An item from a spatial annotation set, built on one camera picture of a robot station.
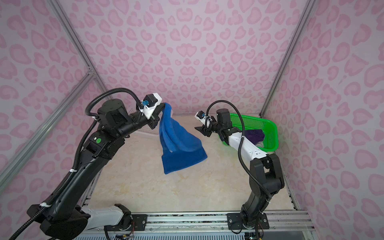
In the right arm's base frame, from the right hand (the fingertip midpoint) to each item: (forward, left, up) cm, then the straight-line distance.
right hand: (197, 120), depth 84 cm
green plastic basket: (+8, -50, -20) cm, 54 cm away
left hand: (-13, +11, +25) cm, 30 cm away
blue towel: (-22, +7, +7) cm, 24 cm away
